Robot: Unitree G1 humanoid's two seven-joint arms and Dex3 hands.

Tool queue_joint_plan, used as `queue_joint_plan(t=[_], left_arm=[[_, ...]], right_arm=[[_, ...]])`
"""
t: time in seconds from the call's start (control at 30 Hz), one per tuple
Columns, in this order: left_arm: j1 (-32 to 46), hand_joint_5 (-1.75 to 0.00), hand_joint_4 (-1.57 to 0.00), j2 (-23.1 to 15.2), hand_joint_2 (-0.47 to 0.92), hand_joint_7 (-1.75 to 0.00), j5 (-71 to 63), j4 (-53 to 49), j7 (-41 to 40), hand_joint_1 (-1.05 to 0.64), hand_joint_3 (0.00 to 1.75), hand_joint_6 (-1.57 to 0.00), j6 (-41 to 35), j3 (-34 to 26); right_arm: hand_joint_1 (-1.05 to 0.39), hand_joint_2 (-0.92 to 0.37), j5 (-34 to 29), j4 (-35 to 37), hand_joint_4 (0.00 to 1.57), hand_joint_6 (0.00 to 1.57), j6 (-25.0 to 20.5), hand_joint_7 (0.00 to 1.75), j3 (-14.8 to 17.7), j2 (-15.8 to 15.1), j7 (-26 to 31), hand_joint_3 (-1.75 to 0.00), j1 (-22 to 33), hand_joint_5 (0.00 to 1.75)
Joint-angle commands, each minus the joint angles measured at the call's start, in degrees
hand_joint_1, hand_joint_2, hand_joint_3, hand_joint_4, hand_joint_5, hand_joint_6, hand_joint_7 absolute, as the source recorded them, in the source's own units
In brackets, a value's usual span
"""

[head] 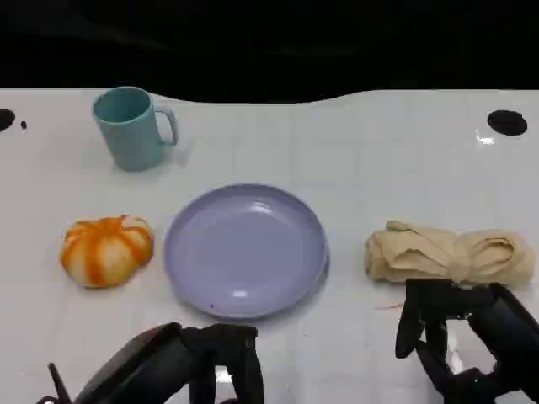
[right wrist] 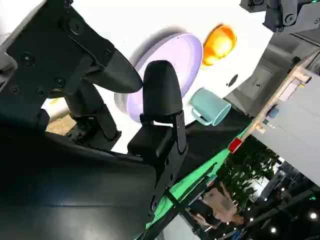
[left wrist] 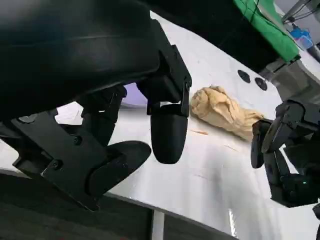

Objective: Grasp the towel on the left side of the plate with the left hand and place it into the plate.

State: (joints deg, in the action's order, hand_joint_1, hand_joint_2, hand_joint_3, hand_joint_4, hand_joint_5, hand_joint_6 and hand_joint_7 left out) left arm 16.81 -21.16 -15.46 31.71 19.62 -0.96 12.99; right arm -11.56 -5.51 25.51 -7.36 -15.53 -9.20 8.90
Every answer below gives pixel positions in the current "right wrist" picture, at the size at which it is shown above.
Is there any wooden workshop desk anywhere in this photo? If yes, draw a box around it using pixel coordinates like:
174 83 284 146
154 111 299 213
241 53 313 141

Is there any green leafy plant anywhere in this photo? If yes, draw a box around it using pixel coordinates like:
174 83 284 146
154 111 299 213
216 138 280 210

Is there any red box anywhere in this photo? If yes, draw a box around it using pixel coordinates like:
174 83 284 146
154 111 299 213
229 137 242 153

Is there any pale green mug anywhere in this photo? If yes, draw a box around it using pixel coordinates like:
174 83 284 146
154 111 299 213
190 87 232 127

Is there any grey metal cabinet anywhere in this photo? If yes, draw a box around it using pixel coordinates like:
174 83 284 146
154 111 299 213
223 32 320 118

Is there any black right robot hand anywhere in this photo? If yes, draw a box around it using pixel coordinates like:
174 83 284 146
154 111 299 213
0 0 191 240

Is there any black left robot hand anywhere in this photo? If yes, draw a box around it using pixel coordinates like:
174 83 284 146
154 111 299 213
239 0 320 35

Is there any black backdrop cloth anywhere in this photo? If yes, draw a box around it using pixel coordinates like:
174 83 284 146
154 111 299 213
183 106 252 176

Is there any lilac plate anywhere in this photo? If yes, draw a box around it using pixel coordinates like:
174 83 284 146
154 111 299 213
114 31 204 123

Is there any orange and white bread roll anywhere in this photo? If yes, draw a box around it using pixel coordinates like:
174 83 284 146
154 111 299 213
201 23 238 67

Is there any beige towel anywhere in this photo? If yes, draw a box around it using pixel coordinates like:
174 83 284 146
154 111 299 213
40 97 79 137

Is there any black round table hole cap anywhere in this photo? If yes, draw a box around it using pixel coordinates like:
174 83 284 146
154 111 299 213
228 74 240 87

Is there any person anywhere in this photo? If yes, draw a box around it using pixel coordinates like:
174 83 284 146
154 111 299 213
192 183 245 227

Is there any green cloth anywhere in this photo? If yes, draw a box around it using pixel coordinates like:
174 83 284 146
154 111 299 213
149 124 252 226

